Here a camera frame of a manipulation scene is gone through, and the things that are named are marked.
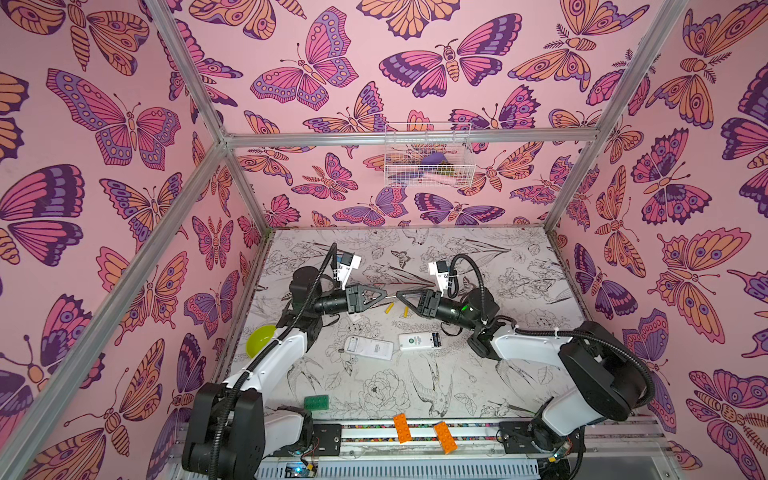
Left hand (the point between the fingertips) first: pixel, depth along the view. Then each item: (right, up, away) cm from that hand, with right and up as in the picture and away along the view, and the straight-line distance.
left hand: (386, 296), depth 72 cm
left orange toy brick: (+4, -33, +3) cm, 34 cm away
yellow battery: (+1, -7, +25) cm, 27 cm away
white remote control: (-5, -18, +17) cm, 25 cm away
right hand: (+3, 0, -1) cm, 3 cm away
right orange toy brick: (+15, -35, +1) cm, 38 cm away
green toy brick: (-19, -29, +8) cm, 36 cm away
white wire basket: (+13, +42, +24) cm, 50 cm away
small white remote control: (+12, -16, +18) cm, 26 cm away
